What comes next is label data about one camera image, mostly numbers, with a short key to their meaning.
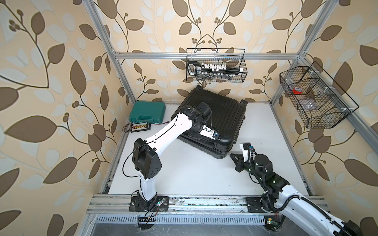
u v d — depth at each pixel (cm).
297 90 81
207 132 69
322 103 72
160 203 74
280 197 56
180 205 75
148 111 109
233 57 91
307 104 73
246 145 69
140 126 105
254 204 74
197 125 57
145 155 45
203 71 87
